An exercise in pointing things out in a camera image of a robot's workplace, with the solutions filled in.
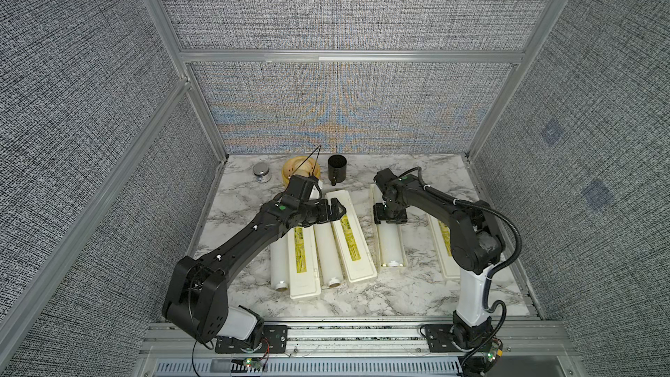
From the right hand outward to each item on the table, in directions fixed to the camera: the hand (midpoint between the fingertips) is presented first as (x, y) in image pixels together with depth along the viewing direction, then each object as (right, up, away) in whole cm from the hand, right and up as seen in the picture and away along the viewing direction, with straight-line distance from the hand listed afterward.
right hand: (383, 214), depth 94 cm
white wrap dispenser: (-27, -13, -14) cm, 34 cm away
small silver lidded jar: (-47, +16, +12) cm, 51 cm away
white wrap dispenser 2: (-11, -13, -15) cm, 22 cm away
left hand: (-16, +3, -13) cm, 21 cm away
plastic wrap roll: (-35, -15, -10) cm, 39 cm away
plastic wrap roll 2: (-19, -15, -11) cm, 27 cm away
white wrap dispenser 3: (+1, -8, -10) cm, 13 cm away
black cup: (-17, +17, +11) cm, 26 cm away
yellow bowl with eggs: (-33, +19, +24) cm, 45 cm away
